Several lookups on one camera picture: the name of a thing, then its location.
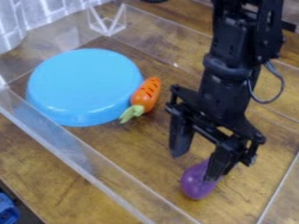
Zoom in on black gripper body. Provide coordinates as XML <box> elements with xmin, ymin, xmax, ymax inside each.
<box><xmin>166</xmin><ymin>55</ymin><xmax>266</xmax><ymax>165</ymax></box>

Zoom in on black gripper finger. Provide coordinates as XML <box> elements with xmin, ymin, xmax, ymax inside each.
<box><xmin>205</xmin><ymin>145</ymin><xmax>237</xmax><ymax>182</ymax></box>
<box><xmin>170</xmin><ymin>114</ymin><xmax>194</xmax><ymax>158</ymax></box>

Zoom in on purple toy eggplant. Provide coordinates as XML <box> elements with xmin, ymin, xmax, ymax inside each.
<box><xmin>181</xmin><ymin>160</ymin><xmax>223</xmax><ymax>200</ymax></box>

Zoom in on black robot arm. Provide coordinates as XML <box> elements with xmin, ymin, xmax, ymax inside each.
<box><xmin>166</xmin><ymin>0</ymin><xmax>286</xmax><ymax>182</ymax></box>

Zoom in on blue round tray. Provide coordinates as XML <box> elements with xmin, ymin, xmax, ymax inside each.
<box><xmin>26</xmin><ymin>48</ymin><xmax>145</xmax><ymax>127</ymax></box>

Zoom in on orange toy carrot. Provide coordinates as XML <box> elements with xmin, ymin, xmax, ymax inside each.
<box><xmin>119</xmin><ymin>77</ymin><xmax>162</xmax><ymax>123</ymax></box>

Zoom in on blue object at corner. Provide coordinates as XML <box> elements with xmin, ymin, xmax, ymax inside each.
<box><xmin>0</xmin><ymin>192</ymin><xmax>20</xmax><ymax>224</ymax></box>

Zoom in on white brick pattern curtain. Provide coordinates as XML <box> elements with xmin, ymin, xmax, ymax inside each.
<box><xmin>0</xmin><ymin>0</ymin><xmax>111</xmax><ymax>54</ymax></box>

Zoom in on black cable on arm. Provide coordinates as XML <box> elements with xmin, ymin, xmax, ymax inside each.
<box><xmin>247</xmin><ymin>60</ymin><xmax>286</xmax><ymax>105</ymax></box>

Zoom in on clear acrylic enclosure wall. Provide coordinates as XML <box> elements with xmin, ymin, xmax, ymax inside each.
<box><xmin>0</xmin><ymin>0</ymin><xmax>299</xmax><ymax>224</ymax></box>

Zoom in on clear acrylic corner bracket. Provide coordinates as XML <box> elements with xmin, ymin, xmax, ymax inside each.
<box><xmin>88</xmin><ymin>3</ymin><xmax>127</xmax><ymax>37</ymax></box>

